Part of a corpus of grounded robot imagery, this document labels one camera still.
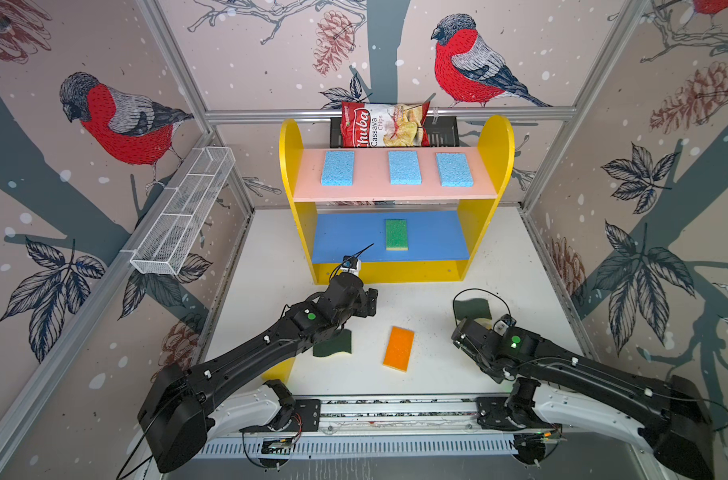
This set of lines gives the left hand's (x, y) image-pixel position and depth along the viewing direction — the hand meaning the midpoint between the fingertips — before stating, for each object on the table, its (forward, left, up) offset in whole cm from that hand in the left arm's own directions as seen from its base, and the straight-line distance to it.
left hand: (366, 291), depth 78 cm
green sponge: (+20, -10, -1) cm, 23 cm away
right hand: (-13, -26, -12) cm, 32 cm away
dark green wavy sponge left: (-9, +8, -12) cm, 17 cm away
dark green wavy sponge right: (+3, -35, -18) cm, 39 cm away
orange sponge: (-10, -9, -15) cm, 20 cm away
